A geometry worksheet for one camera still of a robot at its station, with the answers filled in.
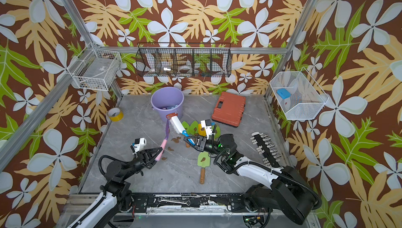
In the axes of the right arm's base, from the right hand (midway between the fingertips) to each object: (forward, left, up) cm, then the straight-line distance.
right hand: (184, 141), depth 68 cm
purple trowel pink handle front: (+1, +10, -4) cm, 11 cm away
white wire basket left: (+39, +51, +10) cm, 65 cm away
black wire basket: (+54, +3, +7) cm, 55 cm away
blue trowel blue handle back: (+27, +11, -9) cm, 31 cm away
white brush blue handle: (+9, +4, +3) cm, 10 cm away
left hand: (-3, +10, -3) cm, 11 cm away
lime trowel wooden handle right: (+1, -9, -26) cm, 27 cm away
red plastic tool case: (+34, -27, -20) cm, 48 cm away
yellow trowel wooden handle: (+21, -8, -26) cm, 34 cm away
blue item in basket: (+29, -54, 0) cm, 61 cm away
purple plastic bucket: (+43, +16, -19) cm, 50 cm away
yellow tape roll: (+35, +54, -26) cm, 70 cm away
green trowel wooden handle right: (+23, -3, -25) cm, 34 cm away
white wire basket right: (+27, -61, +1) cm, 67 cm away
